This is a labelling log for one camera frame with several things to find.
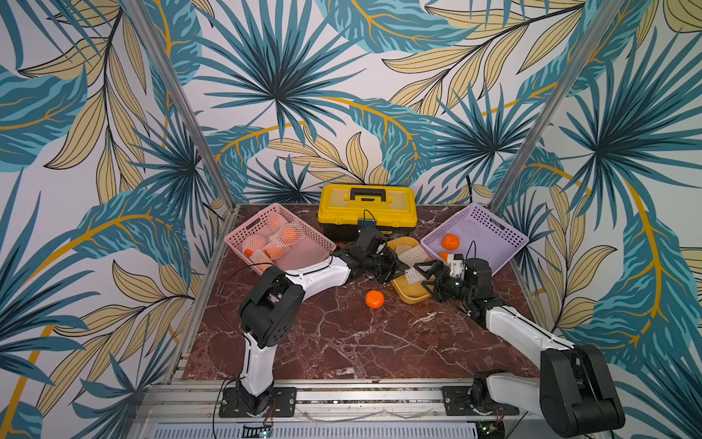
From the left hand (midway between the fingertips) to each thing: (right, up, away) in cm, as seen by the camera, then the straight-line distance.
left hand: (412, 269), depth 83 cm
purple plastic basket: (+35, +10, +27) cm, 46 cm away
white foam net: (+2, +3, +12) cm, 13 cm away
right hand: (+2, -1, +2) cm, 4 cm away
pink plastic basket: (-46, +9, +18) cm, 50 cm away
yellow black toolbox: (-22, +21, +14) cm, 33 cm away
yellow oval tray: (-2, -8, +7) cm, 10 cm away
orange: (+18, +8, +18) cm, 27 cm away
